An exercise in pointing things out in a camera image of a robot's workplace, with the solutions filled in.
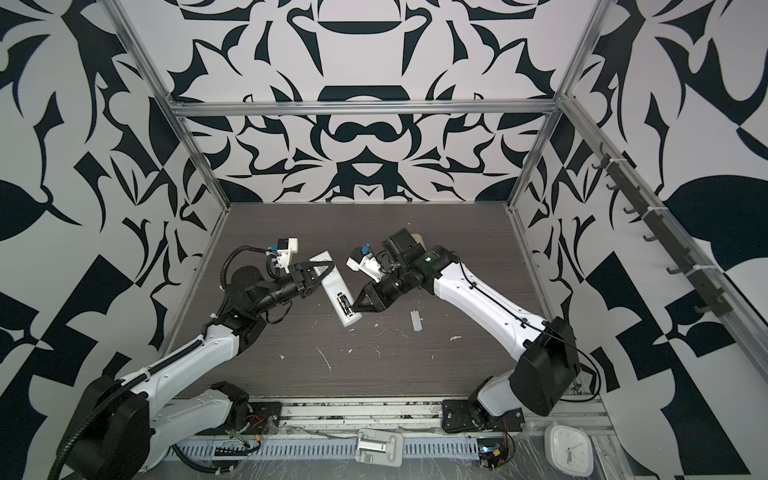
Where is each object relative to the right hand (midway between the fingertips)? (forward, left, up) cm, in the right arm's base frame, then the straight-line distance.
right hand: (359, 304), depth 71 cm
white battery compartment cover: (+4, -15, -21) cm, 26 cm away
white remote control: (+3, +6, +2) cm, 7 cm away
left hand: (+7, +5, +7) cm, 11 cm away
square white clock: (-27, -47, -19) cm, 57 cm away
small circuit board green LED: (-27, -31, -23) cm, 47 cm away
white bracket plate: (-26, -4, -19) cm, 32 cm away
